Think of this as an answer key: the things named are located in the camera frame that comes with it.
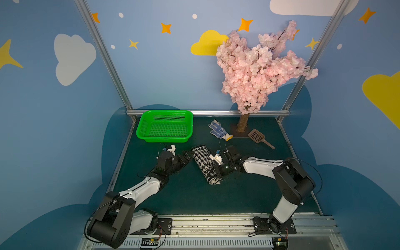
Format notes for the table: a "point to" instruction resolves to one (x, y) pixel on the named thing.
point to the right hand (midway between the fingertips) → (210, 173)
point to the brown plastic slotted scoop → (258, 137)
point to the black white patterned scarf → (205, 163)
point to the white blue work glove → (218, 130)
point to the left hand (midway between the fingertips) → (191, 154)
